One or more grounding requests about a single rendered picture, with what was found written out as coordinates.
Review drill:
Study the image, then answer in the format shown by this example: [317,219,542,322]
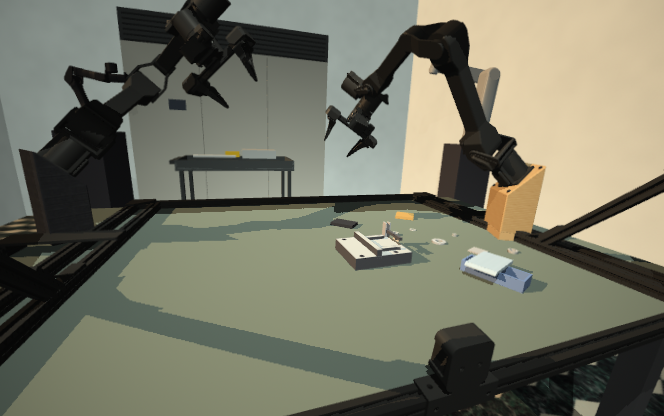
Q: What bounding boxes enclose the orange flat square plate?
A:
[395,212,414,220]

